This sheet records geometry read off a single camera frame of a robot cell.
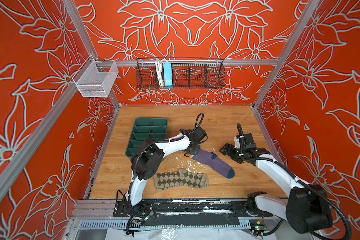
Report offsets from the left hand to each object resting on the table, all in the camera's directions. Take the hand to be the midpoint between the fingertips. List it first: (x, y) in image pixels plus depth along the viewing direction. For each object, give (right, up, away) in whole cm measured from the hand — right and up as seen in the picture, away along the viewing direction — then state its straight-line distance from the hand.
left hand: (193, 149), depth 92 cm
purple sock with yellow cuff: (+12, -6, -2) cm, 14 cm away
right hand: (+17, 0, -6) cm, 18 cm away
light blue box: (-16, +46, -2) cm, 48 cm away
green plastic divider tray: (-25, +12, +7) cm, 28 cm away
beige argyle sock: (-7, -14, -10) cm, 19 cm away
